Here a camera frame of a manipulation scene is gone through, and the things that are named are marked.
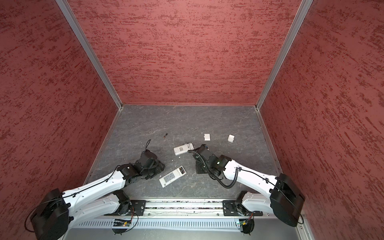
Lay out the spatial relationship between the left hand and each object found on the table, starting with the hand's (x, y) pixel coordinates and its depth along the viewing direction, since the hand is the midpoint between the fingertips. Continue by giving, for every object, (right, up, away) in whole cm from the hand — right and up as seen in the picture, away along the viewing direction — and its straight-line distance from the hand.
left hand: (163, 170), depth 84 cm
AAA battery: (-2, +19, +20) cm, 27 cm away
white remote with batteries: (+11, +10, +11) cm, 19 cm away
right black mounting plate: (+36, -16, -10) cm, 41 cm away
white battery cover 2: (+44, +16, +19) cm, 50 cm away
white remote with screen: (+4, -4, -1) cm, 6 cm away
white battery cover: (+27, +17, +17) cm, 36 cm away
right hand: (+20, +1, -3) cm, 20 cm away
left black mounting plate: (-11, -16, -9) cm, 21 cm away
